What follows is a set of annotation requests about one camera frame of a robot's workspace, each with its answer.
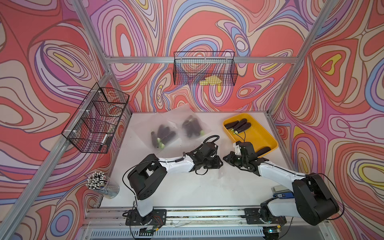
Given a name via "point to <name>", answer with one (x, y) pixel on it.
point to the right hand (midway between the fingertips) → (223, 161)
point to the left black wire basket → (97, 125)
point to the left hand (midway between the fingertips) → (225, 165)
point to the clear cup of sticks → (99, 181)
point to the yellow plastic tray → (256, 134)
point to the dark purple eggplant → (154, 138)
